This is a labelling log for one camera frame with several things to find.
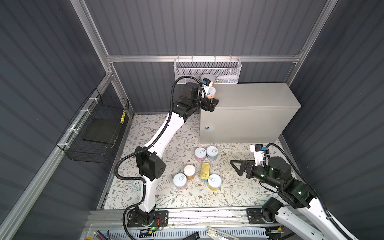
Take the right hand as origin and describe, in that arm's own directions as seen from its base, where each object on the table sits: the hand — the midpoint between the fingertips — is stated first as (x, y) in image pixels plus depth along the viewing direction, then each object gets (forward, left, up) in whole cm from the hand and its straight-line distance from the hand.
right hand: (237, 163), depth 68 cm
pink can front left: (-2, +28, -17) cm, 33 cm away
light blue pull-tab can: (+16, +9, -17) cm, 25 cm away
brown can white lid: (+3, +23, -16) cm, 28 cm away
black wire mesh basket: (+16, +70, +7) cm, 72 cm away
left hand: (+33, +11, +13) cm, 37 cm away
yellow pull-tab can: (-2, +9, -18) cm, 20 cm away
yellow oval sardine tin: (+6, +14, -19) cm, 24 cm away
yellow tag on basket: (+27, +60, +4) cm, 66 cm away
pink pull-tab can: (+15, +17, -18) cm, 29 cm away
